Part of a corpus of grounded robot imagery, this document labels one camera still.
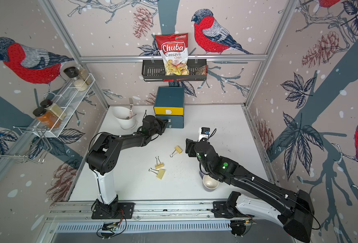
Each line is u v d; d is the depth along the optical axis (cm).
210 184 81
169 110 92
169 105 91
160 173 86
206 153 51
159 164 90
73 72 78
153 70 95
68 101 81
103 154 52
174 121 100
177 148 95
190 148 64
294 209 40
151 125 79
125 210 73
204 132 62
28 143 61
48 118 64
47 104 65
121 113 104
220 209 73
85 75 86
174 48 81
